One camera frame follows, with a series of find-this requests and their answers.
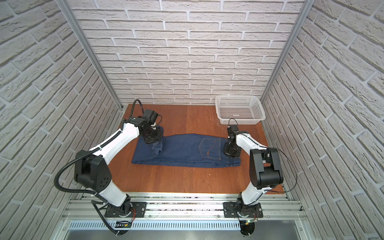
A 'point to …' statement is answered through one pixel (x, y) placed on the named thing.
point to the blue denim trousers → (181, 150)
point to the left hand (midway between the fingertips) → (163, 136)
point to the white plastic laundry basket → (239, 109)
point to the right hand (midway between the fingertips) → (228, 153)
